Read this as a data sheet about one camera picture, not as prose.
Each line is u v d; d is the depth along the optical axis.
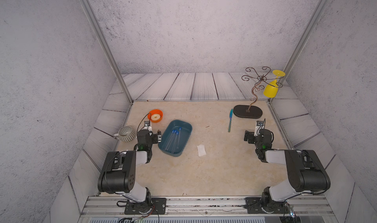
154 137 0.85
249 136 0.87
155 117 1.07
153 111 1.08
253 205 0.71
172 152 0.92
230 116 1.11
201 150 0.92
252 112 1.10
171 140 0.97
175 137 0.99
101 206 0.76
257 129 0.82
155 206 0.72
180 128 1.02
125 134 0.99
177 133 0.99
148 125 0.81
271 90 0.97
